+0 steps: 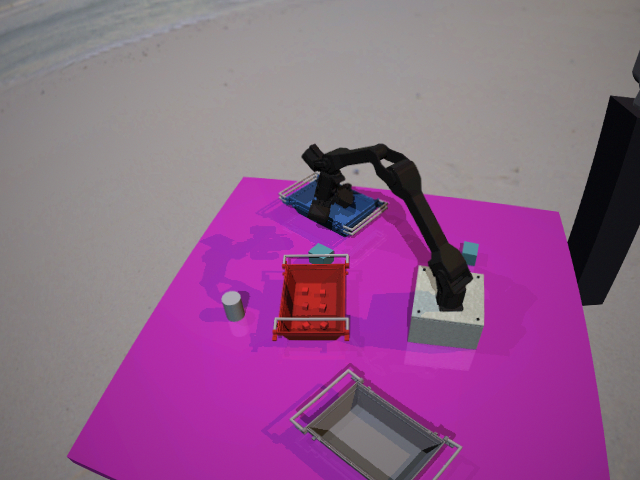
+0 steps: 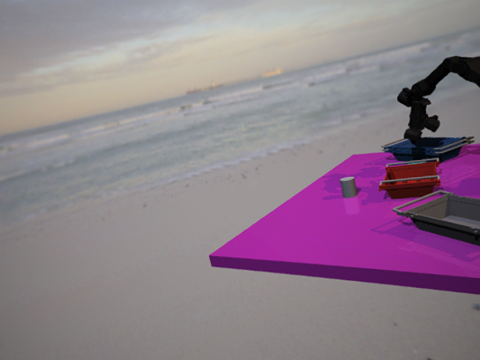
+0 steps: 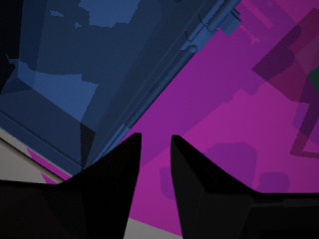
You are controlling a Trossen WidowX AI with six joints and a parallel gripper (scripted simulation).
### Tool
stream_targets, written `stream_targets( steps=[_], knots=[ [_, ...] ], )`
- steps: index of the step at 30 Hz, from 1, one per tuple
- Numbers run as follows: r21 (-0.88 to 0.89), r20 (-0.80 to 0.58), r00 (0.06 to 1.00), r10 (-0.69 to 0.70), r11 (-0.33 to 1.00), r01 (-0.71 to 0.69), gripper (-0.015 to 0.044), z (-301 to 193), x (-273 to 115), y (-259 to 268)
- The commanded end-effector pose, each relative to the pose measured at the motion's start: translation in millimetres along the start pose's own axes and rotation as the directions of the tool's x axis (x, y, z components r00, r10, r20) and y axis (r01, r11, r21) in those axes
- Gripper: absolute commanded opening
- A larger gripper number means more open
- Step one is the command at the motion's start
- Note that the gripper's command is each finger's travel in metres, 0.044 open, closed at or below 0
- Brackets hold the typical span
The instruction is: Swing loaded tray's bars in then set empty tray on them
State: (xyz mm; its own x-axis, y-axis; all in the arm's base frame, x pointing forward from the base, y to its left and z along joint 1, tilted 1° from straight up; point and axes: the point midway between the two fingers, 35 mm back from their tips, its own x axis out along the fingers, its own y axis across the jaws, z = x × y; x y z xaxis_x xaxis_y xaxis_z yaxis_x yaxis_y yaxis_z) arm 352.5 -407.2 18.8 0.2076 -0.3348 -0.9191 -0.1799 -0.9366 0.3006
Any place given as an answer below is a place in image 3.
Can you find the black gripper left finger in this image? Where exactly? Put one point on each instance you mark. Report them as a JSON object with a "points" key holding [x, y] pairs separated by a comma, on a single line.
{"points": [[93, 204]]}

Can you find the teal cube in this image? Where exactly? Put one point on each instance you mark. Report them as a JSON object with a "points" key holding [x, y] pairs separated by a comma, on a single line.
{"points": [[314, 78]]}

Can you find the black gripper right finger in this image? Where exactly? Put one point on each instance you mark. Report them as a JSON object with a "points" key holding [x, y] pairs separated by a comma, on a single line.
{"points": [[214, 205]]}

